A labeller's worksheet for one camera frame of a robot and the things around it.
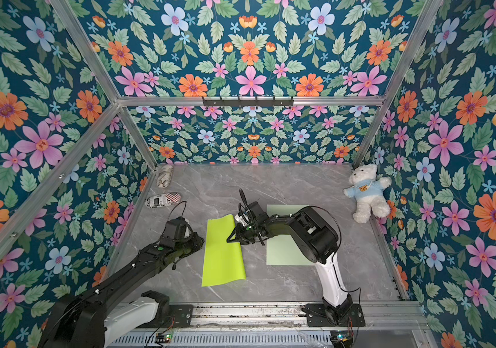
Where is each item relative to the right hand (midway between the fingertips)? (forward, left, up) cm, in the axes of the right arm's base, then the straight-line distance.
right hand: (229, 241), depth 90 cm
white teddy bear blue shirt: (+24, -62, +6) cm, 67 cm away
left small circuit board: (-34, +18, -4) cm, 38 cm away
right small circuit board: (-31, -43, -4) cm, 53 cm away
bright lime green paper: (-9, +1, +3) cm, 10 cm away
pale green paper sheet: (-3, -24, -2) cm, 24 cm away
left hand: (-1, +9, +4) cm, 9 cm away
